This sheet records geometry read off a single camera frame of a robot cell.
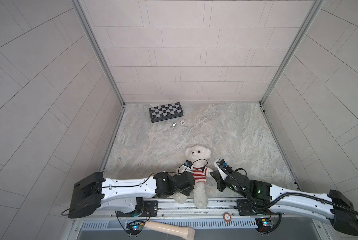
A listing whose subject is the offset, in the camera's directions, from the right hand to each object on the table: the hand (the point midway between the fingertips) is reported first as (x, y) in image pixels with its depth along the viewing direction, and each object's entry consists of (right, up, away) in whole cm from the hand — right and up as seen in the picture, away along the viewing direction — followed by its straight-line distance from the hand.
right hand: (210, 177), depth 76 cm
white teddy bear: (-5, +10, +3) cm, 12 cm away
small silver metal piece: (-21, +25, +26) cm, 42 cm away
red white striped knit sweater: (-5, +2, -2) cm, 6 cm away
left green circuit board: (-35, -18, -10) cm, 41 cm away
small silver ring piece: (-15, +27, +29) cm, 43 cm away
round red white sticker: (+7, -16, -6) cm, 19 cm away
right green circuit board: (+24, -19, -8) cm, 31 cm away
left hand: (-8, -5, 0) cm, 9 cm away
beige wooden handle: (-12, -18, -14) cm, 25 cm away
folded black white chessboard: (-27, +34, +30) cm, 53 cm away
